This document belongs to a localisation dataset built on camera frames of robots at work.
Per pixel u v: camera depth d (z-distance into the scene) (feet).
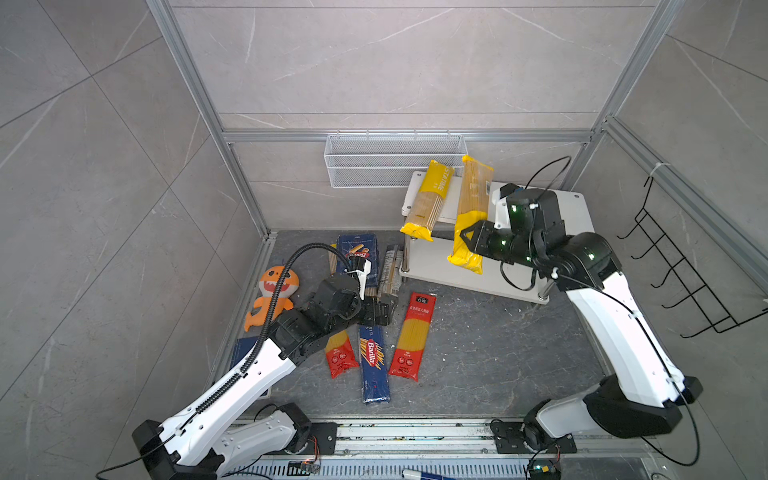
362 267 2.02
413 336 2.92
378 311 1.97
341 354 2.75
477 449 2.39
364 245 3.41
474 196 2.05
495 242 1.76
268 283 3.12
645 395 1.20
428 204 2.48
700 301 2.10
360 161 3.15
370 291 3.22
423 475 2.23
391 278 3.32
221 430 1.34
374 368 2.68
